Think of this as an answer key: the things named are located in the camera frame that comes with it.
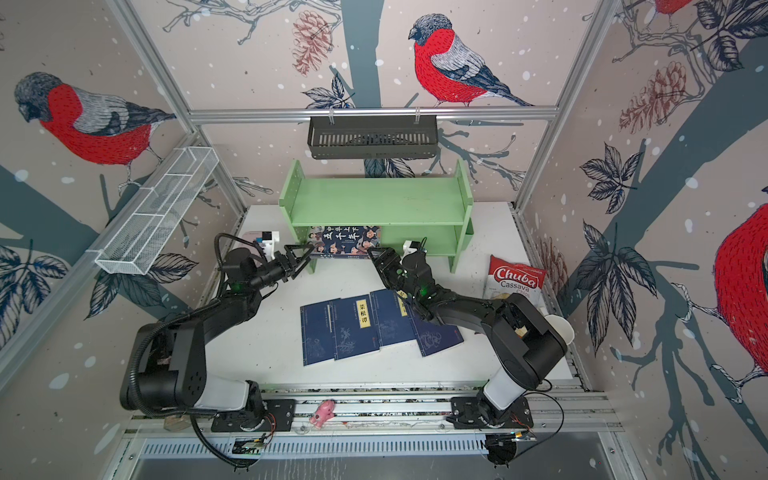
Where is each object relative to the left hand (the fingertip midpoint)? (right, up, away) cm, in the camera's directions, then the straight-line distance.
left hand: (310, 254), depth 82 cm
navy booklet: (+12, -22, +6) cm, 26 cm away
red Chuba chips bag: (+59, -8, +12) cm, 61 cm away
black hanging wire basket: (+16, +40, +25) cm, 50 cm away
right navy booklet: (+35, -25, +4) cm, 43 cm away
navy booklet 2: (+23, -20, +9) cm, 32 cm away
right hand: (+16, -2, +2) cm, 16 cm away
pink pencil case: (-30, +5, +29) cm, 42 cm away
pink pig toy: (+6, -39, -9) cm, 40 cm away
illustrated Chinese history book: (+8, +3, +10) cm, 13 cm away
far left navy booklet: (0, -24, +6) cm, 25 cm away
